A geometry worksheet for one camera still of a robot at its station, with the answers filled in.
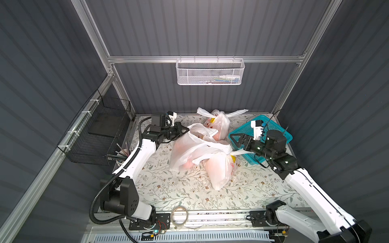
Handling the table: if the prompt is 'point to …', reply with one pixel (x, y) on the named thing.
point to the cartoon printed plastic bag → (220, 121)
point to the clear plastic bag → (220, 168)
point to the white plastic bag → (198, 142)
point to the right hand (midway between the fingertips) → (237, 137)
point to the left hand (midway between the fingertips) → (191, 130)
